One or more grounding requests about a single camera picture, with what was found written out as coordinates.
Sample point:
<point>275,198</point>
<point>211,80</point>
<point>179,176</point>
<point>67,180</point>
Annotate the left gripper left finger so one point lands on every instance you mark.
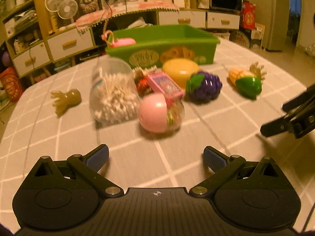
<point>87,167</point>

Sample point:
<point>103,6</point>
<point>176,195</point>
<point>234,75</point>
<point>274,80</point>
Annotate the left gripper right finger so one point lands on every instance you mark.
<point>224,169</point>

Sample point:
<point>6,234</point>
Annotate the toy corn cob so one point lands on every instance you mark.
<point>246,82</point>

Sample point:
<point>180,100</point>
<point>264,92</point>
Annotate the brown octopus toy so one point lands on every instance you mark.
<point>64,101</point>
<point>258,70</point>

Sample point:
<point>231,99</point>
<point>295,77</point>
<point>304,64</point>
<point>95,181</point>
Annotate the cotton swab jar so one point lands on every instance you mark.
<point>113,98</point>

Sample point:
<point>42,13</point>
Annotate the purple toy grapes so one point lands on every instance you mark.
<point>203,87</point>

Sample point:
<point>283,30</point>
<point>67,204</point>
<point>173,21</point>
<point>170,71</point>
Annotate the pink capsule ball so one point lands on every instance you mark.
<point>157,114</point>

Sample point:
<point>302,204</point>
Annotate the small red figure toy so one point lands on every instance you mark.
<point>143,87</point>

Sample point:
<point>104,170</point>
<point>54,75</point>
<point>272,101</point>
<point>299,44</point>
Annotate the yellow toy pot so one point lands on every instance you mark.
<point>180,70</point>

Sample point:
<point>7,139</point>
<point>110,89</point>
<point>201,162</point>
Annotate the pink toy phone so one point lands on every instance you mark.
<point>162,83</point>

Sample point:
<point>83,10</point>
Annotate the pink plush toy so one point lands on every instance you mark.
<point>111,41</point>

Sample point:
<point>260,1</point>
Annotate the cream seashell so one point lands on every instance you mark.
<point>139,72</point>

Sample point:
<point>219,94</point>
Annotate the grey checked tablecloth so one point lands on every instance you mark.
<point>163,148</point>

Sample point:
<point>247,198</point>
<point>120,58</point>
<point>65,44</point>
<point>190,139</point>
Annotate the orange patterned bag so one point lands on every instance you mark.
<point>12,84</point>

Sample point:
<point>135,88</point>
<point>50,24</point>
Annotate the red gift bag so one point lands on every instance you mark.
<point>247,20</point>

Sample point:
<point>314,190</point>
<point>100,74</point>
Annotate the grey refrigerator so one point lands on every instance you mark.
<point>274,15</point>

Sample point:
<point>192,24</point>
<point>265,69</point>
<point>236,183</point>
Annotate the wooden tv cabinet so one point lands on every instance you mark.
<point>59,45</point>

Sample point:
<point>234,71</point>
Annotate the green plastic storage bin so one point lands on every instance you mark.
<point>155,45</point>

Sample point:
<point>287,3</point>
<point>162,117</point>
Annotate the pink cloth runner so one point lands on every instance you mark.
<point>96,17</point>

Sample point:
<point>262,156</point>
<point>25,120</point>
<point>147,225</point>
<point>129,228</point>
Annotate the framed cat picture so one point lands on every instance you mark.
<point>88,6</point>

